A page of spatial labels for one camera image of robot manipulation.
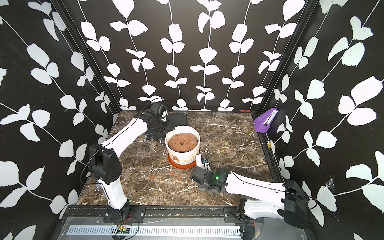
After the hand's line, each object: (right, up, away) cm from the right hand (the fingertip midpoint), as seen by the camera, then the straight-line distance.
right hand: (201, 180), depth 77 cm
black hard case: (-17, +34, +37) cm, 53 cm away
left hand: (-16, +29, +11) cm, 34 cm away
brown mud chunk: (-29, -2, +9) cm, 30 cm away
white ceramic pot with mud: (-11, +18, +12) cm, 24 cm away
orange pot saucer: (-12, +4, +12) cm, 18 cm away
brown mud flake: (-13, -2, +9) cm, 16 cm away
